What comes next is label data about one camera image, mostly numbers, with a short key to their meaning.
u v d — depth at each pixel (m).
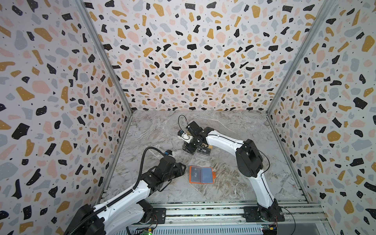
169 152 0.76
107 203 0.44
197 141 0.71
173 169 0.66
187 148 0.84
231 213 0.76
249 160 0.56
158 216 0.73
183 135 0.85
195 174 0.86
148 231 0.70
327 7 0.72
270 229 0.72
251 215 0.74
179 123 1.25
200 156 0.96
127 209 0.48
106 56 0.87
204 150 0.93
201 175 0.87
